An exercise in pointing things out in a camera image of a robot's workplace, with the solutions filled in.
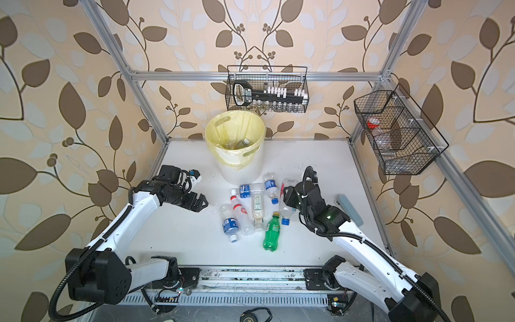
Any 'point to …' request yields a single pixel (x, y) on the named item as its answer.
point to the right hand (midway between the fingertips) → (288, 191)
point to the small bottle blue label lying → (249, 190)
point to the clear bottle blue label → (229, 221)
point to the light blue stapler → (347, 206)
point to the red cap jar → (373, 123)
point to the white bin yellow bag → (236, 139)
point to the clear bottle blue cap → (286, 210)
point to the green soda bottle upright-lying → (272, 233)
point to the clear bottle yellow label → (230, 144)
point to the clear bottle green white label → (257, 204)
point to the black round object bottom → (249, 316)
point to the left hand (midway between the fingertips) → (194, 198)
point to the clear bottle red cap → (245, 223)
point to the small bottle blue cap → (271, 186)
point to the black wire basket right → (404, 139)
